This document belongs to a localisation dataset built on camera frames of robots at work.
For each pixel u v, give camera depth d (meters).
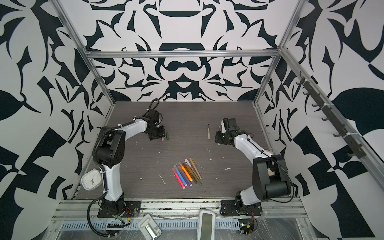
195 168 0.87
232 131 0.70
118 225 0.73
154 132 0.86
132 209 0.74
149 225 0.69
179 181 0.83
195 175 0.85
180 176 0.85
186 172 0.85
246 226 0.71
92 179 0.81
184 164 0.89
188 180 0.83
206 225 0.67
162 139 0.97
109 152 0.54
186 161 0.89
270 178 0.44
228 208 0.74
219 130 0.84
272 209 0.76
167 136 1.01
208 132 1.02
